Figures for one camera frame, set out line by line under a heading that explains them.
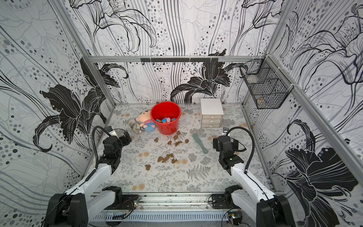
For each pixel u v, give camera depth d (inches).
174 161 34.5
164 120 34.0
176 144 37.4
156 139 38.5
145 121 39.7
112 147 24.7
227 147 24.8
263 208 15.3
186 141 37.6
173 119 34.7
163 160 34.7
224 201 28.2
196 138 38.7
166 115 35.5
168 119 33.7
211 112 37.7
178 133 39.8
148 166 33.7
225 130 28.2
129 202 28.4
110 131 28.2
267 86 34.5
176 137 38.8
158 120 34.8
